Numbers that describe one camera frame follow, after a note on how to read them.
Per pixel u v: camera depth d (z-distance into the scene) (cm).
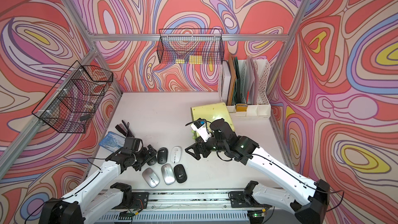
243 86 101
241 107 99
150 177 78
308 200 38
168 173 80
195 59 91
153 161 84
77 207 41
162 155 86
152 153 78
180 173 80
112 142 92
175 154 86
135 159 69
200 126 59
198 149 58
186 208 72
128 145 66
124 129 98
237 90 91
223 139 50
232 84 87
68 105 73
